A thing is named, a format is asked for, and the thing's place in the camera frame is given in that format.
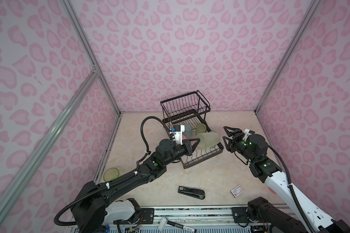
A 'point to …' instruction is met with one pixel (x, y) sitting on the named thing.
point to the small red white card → (237, 191)
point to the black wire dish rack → (189, 111)
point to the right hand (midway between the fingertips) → (222, 131)
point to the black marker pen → (164, 222)
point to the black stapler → (195, 192)
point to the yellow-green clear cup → (201, 128)
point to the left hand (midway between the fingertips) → (201, 141)
